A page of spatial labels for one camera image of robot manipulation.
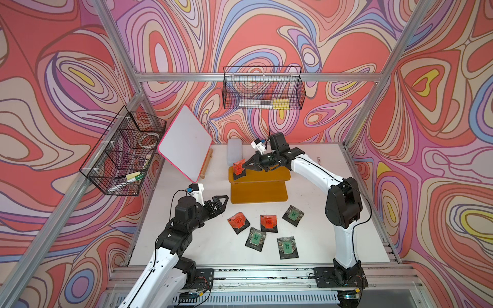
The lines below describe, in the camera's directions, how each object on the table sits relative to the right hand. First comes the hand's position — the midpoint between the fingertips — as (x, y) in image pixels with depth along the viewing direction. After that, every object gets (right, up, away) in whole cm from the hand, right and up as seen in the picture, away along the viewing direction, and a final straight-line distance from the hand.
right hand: (245, 170), depth 84 cm
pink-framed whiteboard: (-23, +11, -10) cm, 27 cm away
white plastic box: (-7, +11, +32) cm, 34 cm away
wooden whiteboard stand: (-22, +2, +20) cm, 30 cm away
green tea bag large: (+18, -33, -3) cm, 38 cm away
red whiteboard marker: (+43, +5, +27) cm, 51 cm away
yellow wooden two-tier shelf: (+8, -10, +16) cm, 21 cm away
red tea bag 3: (+11, -25, +4) cm, 28 cm away
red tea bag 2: (-3, -25, +4) cm, 25 cm away
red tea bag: (-3, 0, +1) cm, 3 cm away
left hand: (-8, -12, -9) cm, 17 cm away
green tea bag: (+23, -22, +6) cm, 33 cm away
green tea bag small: (+5, -31, -1) cm, 31 cm away
